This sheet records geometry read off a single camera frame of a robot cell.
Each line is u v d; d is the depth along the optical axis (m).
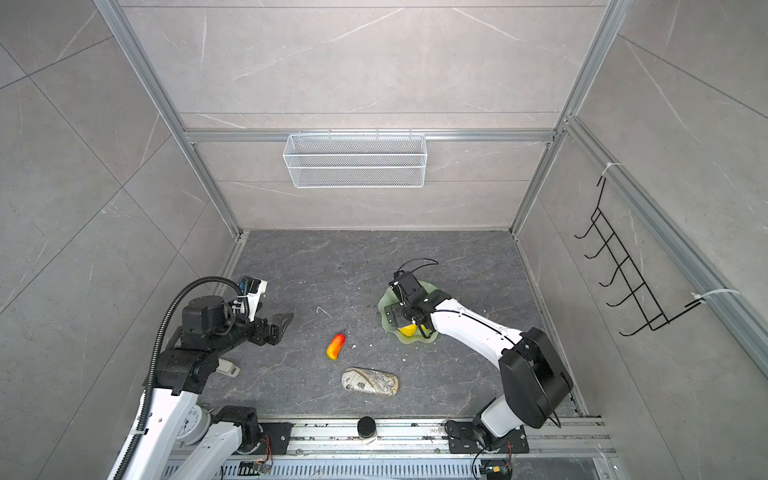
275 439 0.73
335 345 0.86
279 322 0.64
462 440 0.73
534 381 0.45
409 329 0.89
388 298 0.95
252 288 0.60
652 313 0.61
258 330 0.62
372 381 0.80
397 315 0.78
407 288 0.67
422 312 0.61
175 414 0.44
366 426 0.68
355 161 1.01
